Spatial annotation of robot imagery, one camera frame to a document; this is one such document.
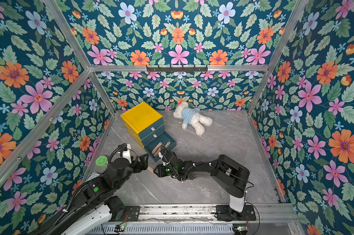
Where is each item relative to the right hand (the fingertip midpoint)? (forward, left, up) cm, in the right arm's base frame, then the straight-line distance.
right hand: (158, 167), depth 84 cm
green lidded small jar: (+3, +35, -1) cm, 35 cm away
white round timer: (-6, +37, -2) cm, 38 cm away
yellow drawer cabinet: (+19, +9, +17) cm, 27 cm away
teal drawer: (+19, +5, +13) cm, 23 cm away
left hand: (0, +5, +13) cm, 14 cm away
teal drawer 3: (+24, +1, -5) cm, 25 cm away
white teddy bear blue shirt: (+38, -19, +4) cm, 43 cm away
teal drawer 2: (+18, +5, +6) cm, 20 cm away
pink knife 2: (+18, -2, -5) cm, 19 cm away
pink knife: (+14, +4, -4) cm, 15 cm away
